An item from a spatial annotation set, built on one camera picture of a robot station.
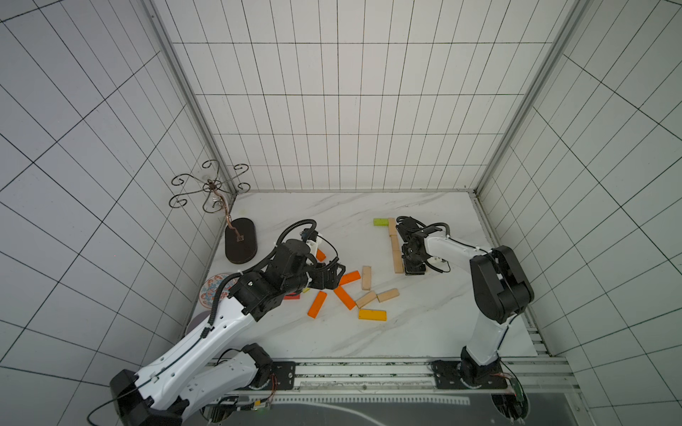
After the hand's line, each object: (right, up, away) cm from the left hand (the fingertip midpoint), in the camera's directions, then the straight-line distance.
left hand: (326, 273), depth 72 cm
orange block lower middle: (+5, -12, +16) cm, 21 cm away
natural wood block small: (+20, -11, +16) cm, 28 cm away
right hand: (+28, +1, +26) cm, 38 cm away
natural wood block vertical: (+13, -7, +20) cm, 25 cm away
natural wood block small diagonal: (+12, -13, +16) cm, 24 cm away
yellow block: (+14, -17, +12) cm, 25 cm away
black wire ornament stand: (-36, +7, +31) cm, 48 cm away
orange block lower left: (-4, -14, +15) cm, 21 cm away
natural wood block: (+25, -1, +22) cm, 33 cm away
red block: (-13, -12, +16) cm, 23 cm away
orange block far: (-4, +1, +26) cm, 26 cm away
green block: (+21, +13, +37) cm, 44 cm away
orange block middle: (+7, -6, +21) cm, 23 cm away
